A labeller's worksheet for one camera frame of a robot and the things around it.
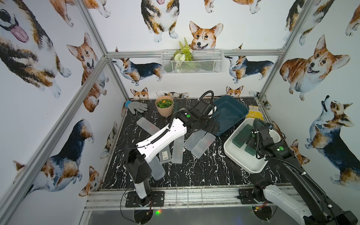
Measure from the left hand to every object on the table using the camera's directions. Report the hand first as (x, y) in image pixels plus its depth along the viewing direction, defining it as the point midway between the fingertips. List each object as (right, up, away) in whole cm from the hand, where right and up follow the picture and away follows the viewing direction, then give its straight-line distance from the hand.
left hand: (215, 124), depth 75 cm
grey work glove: (-60, +11, +40) cm, 73 cm away
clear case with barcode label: (-29, -21, +13) cm, 38 cm away
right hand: (+21, -8, +2) cm, 23 cm away
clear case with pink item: (-45, -4, +29) cm, 53 cm away
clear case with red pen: (-5, -15, +18) cm, 24 cm away
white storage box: (+23, -25, +10) cm, 35 cm away
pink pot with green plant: (-32, +11, +25) cm, 42 cm away
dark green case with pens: (+21, -11, +20) cm, 31 cm away
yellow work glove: (+37, +6, +35) cm, 52 cm away
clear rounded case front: (-32, -29, +8) cm, 44 cm away
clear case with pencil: (-21, -19, +15) cm, 32 cm away
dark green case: (-24, +11, +34) cm, 43 cm away
